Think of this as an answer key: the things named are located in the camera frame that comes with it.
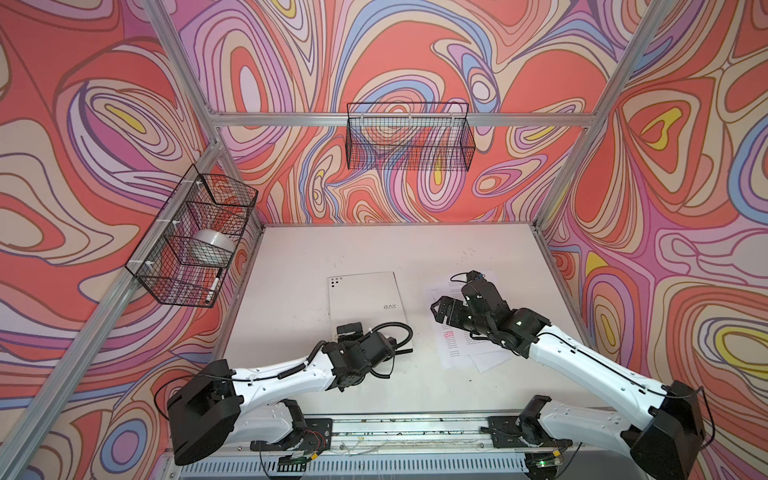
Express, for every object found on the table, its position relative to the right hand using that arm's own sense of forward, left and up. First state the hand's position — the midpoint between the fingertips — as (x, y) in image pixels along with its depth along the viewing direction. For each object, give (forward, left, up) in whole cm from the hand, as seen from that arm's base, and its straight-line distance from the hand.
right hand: (446, 317), depth 79 cm
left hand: (-2, +25, -8) cm, 26 cm away
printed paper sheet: (-2, -5, -13) cm, 14 cm away
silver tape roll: (+10, +57, +20) cm, 61 cm away
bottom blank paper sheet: (-7, -13, -13) cm, 20 cm away
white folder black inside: (+13, +20, -12) cm, 27 cm away
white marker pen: (+5, +58, +13) cm, 60 cm away
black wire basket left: (+10, +64, +18) cm, 68 cm away
